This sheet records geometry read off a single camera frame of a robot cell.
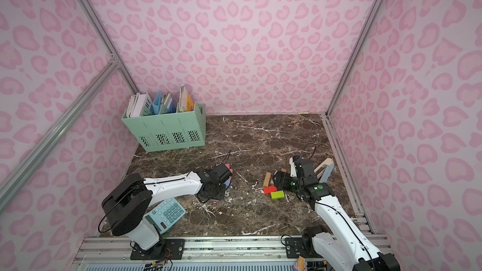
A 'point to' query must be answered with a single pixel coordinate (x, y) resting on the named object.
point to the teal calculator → (166, 214)
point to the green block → (277, 194)
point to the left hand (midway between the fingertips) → (221, 192)
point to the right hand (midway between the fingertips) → (280, 178)
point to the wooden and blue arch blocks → (328, 165)
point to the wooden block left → (267, 180)
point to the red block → (268, 190)
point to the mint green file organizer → (166, 131)
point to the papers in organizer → (142, 105)
